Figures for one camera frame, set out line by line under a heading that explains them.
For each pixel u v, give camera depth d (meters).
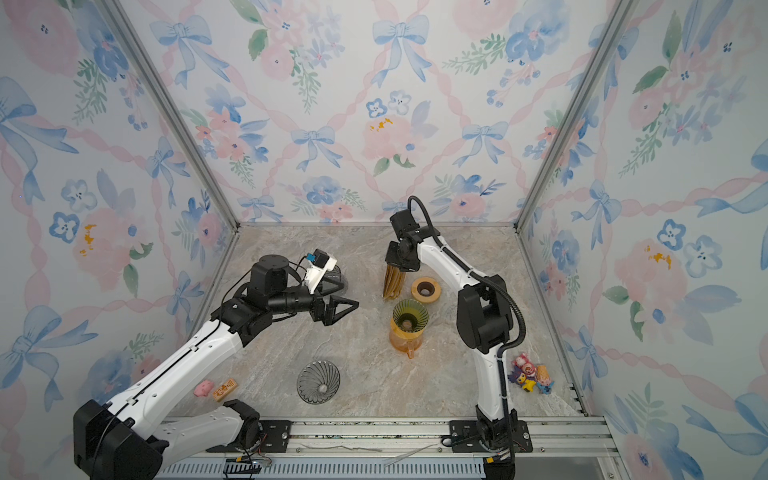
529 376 0.82
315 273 0.64
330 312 0.64
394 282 0.95
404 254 0.70
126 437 0.37
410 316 0.84
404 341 0.90
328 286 0.71
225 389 0.80
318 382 0.80
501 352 0.56
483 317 0.54
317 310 0.63
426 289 1.01
